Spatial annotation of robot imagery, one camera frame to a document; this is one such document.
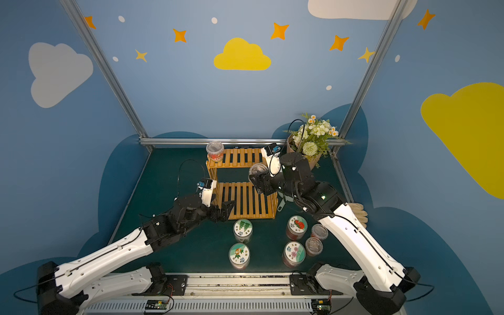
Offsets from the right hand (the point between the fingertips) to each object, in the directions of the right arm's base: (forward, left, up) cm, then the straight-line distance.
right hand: (262, 170), depth 66 cm
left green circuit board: (-37, +37, -36) cm, 64 cm away
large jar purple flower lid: (-18, -14, -28) cm, 36 cm away
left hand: (-4, +14, -11) cm, 18 cm away
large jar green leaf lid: (-11, +7, -27) cm, 30 cm away
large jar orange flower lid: (-21, +7, -27) cm, 35 cm away
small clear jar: (+11, +19, -2) cm, 22 cm away
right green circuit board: (-33, -24, -38) cm, 56 cm away
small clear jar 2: (-8, -26, -31) cm, 41 cm away
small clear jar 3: (-14, -23, -31) cm, 41 cm away
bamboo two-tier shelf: (+6, +6, -34) cm, 35 cm away
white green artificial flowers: (+28, -23, -9) cm, 37 cm away
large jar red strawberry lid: (-7, -16, -28) cm, 33 cm away
